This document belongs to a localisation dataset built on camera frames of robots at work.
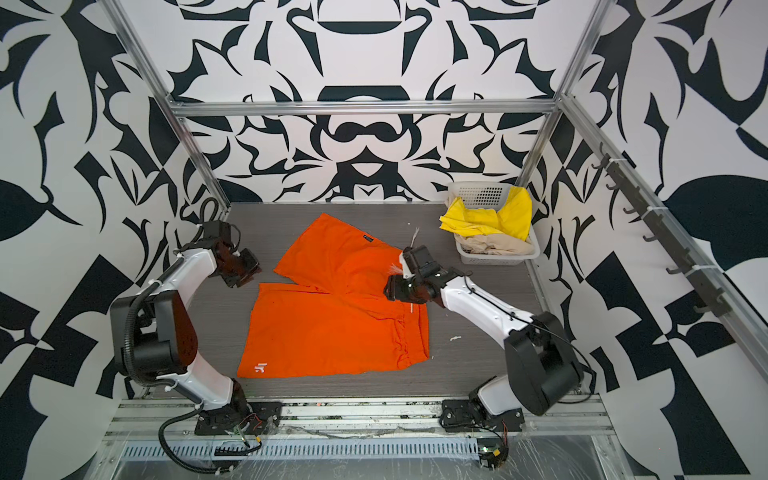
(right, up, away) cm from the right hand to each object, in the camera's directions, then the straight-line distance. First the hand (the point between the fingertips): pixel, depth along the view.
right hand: (392, 290), depth 86 cm
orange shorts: (-13, -11, +5) cm, 18 cm away
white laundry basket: (+42, +32, +41) cm, 67 cm away
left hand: (-41, +6, +6) cm, 41 cm away
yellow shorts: (+43, +22, +20) cm, 52 cm away
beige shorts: (+32, +13, +10) cm, 36 cm away
